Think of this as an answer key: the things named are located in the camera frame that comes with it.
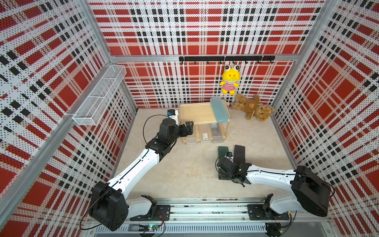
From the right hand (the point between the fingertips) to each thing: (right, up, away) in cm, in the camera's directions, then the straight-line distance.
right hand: (226, 172), depth 87 cm
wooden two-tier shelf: (-15, +35, +5) cm, 39 cm away
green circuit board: (-39, -21, -17) cm, 47 cm away
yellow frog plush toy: (+4, +59, +5) cm, 59 cm away
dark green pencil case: (-1, +11, +8) cm, 14 cm away
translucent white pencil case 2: (-12, +23, +17) cm, 31 cm away
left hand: (-22, +29, -6) cm, 37 cm away
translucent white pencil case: (-3, +22, +18) cm, 29 cm away
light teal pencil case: (-3, +38, +5) cm, 38 cm away
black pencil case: (+10, +9, +8) cm, 16 cm away
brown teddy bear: (+25, +41, +25) cm, 54 cm away
